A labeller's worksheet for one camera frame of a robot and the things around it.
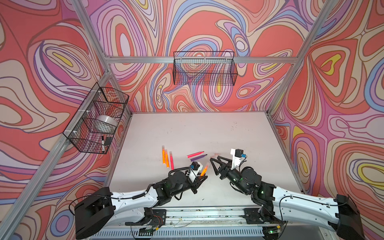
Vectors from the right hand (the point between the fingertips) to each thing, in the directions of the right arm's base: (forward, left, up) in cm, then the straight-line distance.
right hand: (213, 162), depth 71 cm
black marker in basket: (+9, +54, +6) cm, 55 cm away
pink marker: (+12, +24, -19) cm, 33 cm away
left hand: (-4, +3, -8) cm, 9 cm away
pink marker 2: (+16, +9, -20) cm, 26 cm away
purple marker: (+13, +7, -19) cm, 24 cm away
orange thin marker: (-3, +5, -2) cm, 6 cm away
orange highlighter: (+16, +29, -19) cm, 38 cm away
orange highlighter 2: (+12, +27, -19) cm, 35 cm away
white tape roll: (+18, +52, +12) cm, 56 cm away
